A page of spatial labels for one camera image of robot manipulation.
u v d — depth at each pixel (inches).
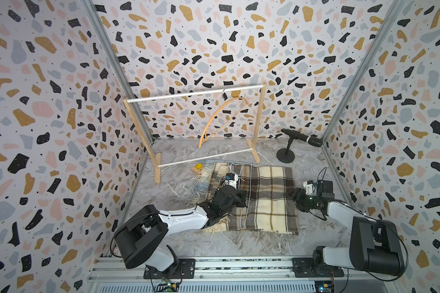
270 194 36.7
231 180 29.7
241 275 28.8
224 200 24.7
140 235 17.8
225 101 40.6
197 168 41.5
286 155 43.9
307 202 32.6
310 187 33.2
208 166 40.9
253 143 47.9
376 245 18.6
